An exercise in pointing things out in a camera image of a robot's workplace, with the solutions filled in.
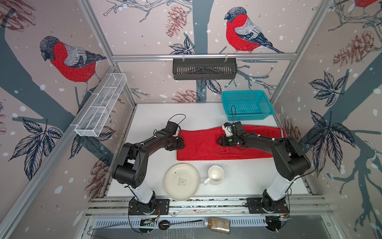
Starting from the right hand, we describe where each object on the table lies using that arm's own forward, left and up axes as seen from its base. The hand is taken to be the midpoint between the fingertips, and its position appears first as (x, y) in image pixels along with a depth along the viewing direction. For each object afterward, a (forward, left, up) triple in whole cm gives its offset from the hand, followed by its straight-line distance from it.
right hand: (219, 142), depth 96 cm
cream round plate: (-25, +22, -1) cm, 34 cm away
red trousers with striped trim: (-1, +12, 0) cm, 12 cm away
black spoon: (-45, +27, +1) cm, 53 cm away
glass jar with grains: (-44, +3, +3) cm, 44 cm away
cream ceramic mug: (-21, +3, +1) cm, 21 cm away
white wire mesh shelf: (+2, +65, +32) cm, 73 cm away
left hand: (-4, +24, +3) cm, 25 cm away
